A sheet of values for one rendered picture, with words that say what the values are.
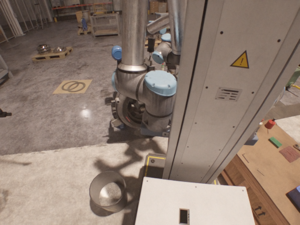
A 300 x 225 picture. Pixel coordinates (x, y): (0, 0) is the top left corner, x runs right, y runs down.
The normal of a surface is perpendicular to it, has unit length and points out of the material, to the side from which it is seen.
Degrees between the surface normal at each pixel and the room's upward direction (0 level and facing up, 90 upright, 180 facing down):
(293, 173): 0
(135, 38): 83
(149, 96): 85
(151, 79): 5
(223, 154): 90
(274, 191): 0
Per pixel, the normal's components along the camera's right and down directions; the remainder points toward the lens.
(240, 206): 0.00, -0.73
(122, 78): -0.60, 0.41
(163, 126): 0.21, 0.37
